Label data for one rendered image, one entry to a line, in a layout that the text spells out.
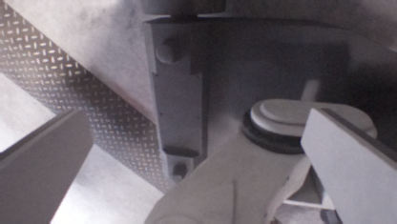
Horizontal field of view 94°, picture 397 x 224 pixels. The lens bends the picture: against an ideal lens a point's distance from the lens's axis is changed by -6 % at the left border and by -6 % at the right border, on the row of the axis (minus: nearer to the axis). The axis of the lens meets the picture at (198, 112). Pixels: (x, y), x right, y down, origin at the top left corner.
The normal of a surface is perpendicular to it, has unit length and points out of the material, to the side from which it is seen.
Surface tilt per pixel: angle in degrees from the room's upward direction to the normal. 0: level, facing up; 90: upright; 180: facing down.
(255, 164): 90
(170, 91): 0
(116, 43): 0
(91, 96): 23
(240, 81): 0
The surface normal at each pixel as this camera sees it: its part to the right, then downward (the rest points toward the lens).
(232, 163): 0.00, -0.86
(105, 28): -0.20, 0.50
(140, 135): 0.07, 0.23
